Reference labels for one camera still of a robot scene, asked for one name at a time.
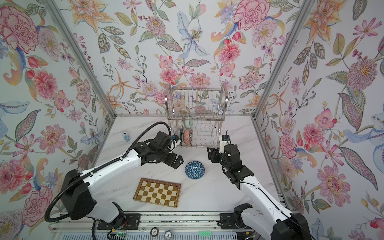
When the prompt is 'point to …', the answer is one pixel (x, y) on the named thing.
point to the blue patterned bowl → (195, 169)
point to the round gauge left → (154, 231)
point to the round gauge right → (168, 234)
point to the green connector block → (205, 233)
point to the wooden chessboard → (158, 192)
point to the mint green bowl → (188, 123)
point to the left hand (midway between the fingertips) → (178, 159)
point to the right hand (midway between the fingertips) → (211, 147)
